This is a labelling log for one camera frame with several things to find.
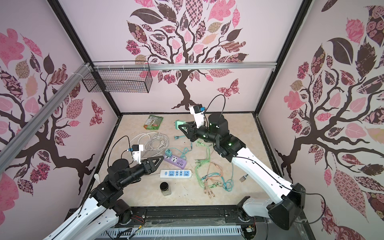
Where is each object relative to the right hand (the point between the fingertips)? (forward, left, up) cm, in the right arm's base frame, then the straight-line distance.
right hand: (182, 123), depth 65 cm
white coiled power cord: (+13, +23, -36) cm, 44 cm away
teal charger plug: (+2, +11, -30) cm, 32 cm away
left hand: (-11, +10, -16) cm, 22 cm away
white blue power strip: (-9, +6, -35) cm, 36 cm away
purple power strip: (-1, +7, -34) cm, 35 cm away
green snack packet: (+33, +28, -37) cm, 56 cm away
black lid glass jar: (-19, +11, -28) cm, 36 cm away
